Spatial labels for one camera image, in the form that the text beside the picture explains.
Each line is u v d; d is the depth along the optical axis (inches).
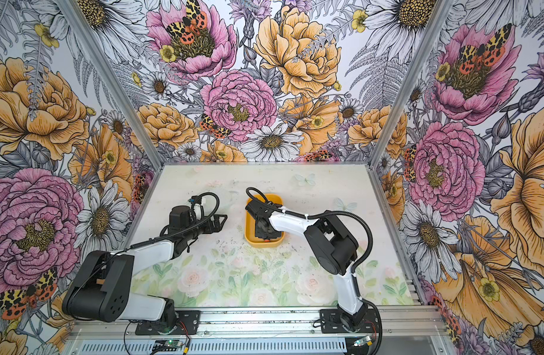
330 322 29.1
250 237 34.7
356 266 20.8
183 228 28.5
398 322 30.0
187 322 29.3
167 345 27.9
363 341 28.2
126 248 20.4
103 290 17.2
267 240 36.0
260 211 29.8
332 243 20.4
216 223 32.8
